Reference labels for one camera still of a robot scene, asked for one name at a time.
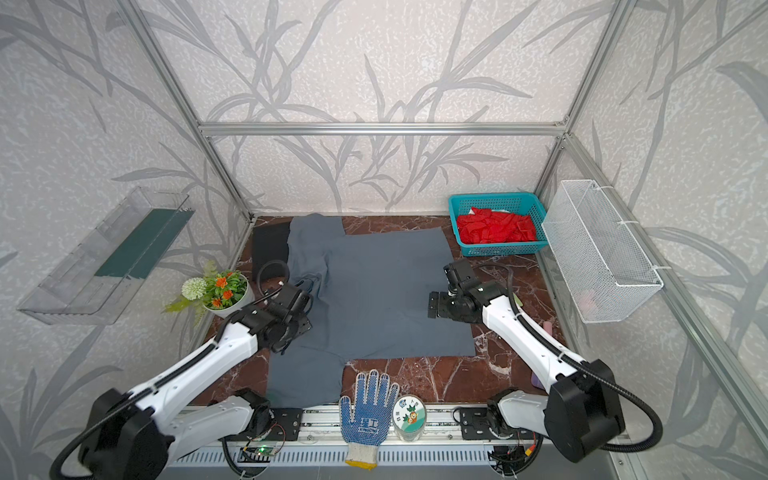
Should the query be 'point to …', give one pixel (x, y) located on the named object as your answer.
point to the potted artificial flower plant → (223, 292)
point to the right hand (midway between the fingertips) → (442, 301)
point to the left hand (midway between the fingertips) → (307, 316)
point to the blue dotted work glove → (374, 404)
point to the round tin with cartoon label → (409, 417)
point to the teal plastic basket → (526, 203)
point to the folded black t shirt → (270, 251)
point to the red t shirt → (489, 226)
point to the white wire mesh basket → (603, 270)
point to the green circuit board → (265, 450)
